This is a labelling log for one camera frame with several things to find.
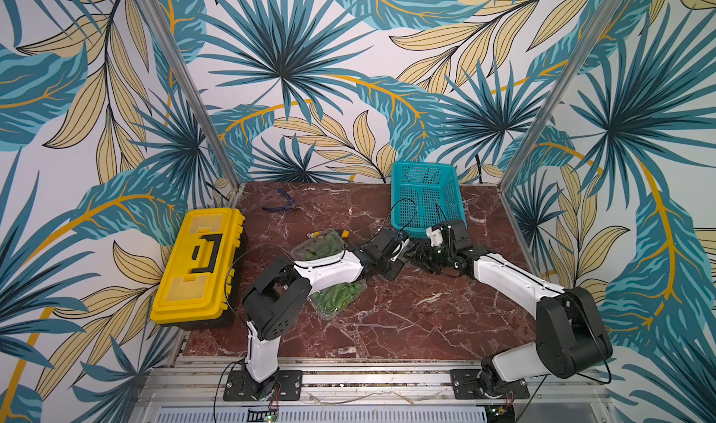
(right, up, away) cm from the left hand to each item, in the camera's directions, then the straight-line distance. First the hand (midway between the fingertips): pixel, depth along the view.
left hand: (395, 267), depth 89 cm
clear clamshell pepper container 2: (-19, -9, -5) cm, 22 cm away
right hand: (+3, +4, -2) cm, 6 cm away
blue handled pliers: (-39, +20, +21) cm, 49 cm away
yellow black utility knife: (-17, +10, +13) cm, 23 cm away
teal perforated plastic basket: (+15, +25, +28) cm, 40 cm away
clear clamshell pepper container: (-22, +7, +8) cm, 24 cm away
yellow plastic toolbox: (-54, -2, -16) cm, 56 cm away
